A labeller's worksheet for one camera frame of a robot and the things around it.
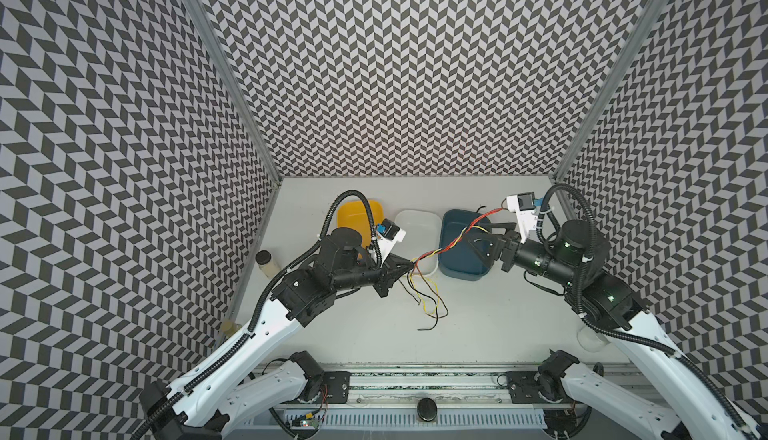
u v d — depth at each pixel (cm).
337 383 73
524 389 73
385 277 57
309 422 66
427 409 63
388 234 56
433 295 71
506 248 52
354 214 104
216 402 40
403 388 75
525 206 53
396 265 59
